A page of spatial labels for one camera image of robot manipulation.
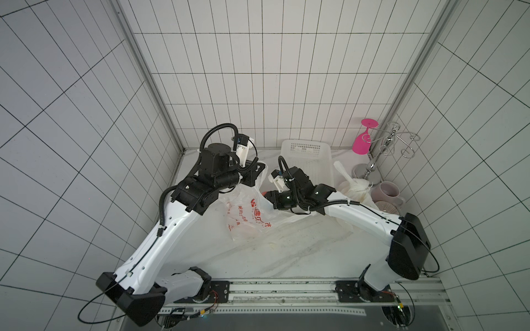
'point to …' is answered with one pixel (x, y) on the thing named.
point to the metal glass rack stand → (388, 138)
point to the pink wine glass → (361, 143)
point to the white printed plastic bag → (357, 189)
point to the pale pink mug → (387, 191)
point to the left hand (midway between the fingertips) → (261, 171)
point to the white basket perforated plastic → (314, 156)
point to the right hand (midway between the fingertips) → (262, 198)
